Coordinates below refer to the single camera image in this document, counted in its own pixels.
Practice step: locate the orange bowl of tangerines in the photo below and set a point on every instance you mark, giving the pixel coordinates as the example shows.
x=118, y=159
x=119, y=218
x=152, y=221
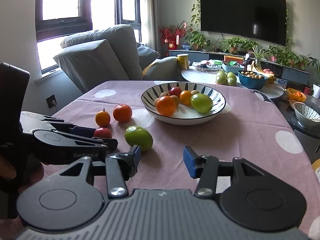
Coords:
x=296, y=95

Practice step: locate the green jujube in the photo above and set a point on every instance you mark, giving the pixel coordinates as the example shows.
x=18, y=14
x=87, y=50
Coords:
x=136, y=135
x=201, y=103

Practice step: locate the brown longan fruit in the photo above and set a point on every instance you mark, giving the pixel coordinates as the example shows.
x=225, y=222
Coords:
x=164, y=94

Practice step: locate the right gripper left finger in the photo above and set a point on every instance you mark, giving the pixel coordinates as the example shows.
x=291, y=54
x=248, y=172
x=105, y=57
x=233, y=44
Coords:
x=120, y=167

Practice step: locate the large orange tangerine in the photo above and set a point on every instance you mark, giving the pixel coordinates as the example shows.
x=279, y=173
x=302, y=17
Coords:
x=166, y=106

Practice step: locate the red yellow plum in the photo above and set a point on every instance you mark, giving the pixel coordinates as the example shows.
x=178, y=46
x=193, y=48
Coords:
x=176, y=91

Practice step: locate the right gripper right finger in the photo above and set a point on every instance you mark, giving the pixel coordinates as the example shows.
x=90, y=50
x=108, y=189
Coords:
x=204, y=167

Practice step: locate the banana bunch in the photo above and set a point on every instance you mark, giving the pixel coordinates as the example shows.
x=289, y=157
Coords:
x=261, y=72

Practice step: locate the pink dotted tablecloth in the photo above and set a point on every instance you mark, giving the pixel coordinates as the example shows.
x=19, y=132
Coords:
x=248, y=127

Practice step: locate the small striped bowl with spoon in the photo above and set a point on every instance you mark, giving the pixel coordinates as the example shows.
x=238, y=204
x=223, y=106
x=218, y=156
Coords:
x=306, y=116

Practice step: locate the oval orange fruit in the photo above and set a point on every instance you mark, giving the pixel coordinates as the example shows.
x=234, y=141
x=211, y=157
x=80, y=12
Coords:
x=185, y=97

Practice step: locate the grey sofa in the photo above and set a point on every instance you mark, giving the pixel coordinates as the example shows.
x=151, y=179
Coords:
x=93, y=57

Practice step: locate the black wall television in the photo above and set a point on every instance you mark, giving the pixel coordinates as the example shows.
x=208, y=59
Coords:
x=260, y=19

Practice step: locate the red flower decoration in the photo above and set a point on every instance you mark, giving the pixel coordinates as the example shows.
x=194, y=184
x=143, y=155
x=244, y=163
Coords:
x=171, y=35

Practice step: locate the brown longan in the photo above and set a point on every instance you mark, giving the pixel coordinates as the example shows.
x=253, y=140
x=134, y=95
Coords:
x=176, y=99
x=193, y=92

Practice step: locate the yellow jar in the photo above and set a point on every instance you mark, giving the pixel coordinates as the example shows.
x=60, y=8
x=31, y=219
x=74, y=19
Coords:
x=183, y=61

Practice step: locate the white potted tall plant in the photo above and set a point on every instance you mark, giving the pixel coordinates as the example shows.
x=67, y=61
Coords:
x=314, y=63

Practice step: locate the small orange kumquat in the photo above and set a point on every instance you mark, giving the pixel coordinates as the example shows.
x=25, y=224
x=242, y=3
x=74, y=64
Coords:
x=102, y=118

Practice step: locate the blue bowl of kiwis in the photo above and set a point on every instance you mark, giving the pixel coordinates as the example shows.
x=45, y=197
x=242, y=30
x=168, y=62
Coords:
x=252, y=80

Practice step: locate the light blue tray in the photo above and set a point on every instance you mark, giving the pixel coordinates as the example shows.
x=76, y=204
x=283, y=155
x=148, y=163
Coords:
x=234, y=69

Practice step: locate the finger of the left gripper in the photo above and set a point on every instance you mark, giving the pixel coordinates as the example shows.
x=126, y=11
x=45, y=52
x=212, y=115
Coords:
x=95, y=145
x=73, y=129

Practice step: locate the striped white ceramic bowl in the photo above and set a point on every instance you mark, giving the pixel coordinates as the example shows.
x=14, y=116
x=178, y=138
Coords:
x=184, y=115

